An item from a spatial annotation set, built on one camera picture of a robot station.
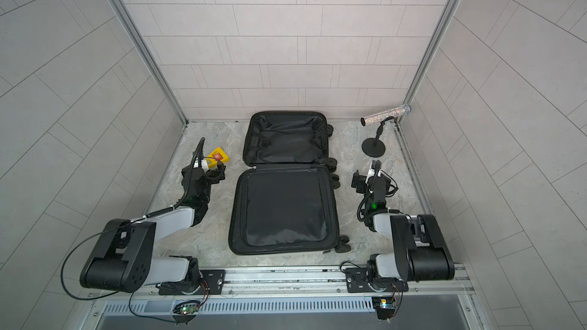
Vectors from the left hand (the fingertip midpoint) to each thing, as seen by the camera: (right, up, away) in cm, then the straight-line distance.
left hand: (210, 158), depth 89 cm
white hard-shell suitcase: (+30, -14, -8) cm, 34 cm away
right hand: (+63, -5, +3) cm, 64 cm away
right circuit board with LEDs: (+61, -43, -21) cm, 78 cm away
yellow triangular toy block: (-2, +1, +12) cm, 12 cm away
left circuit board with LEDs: (+4, -41, -25) cm, 48 cm away
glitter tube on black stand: (+70, +4, +16) cm, 72 cm away
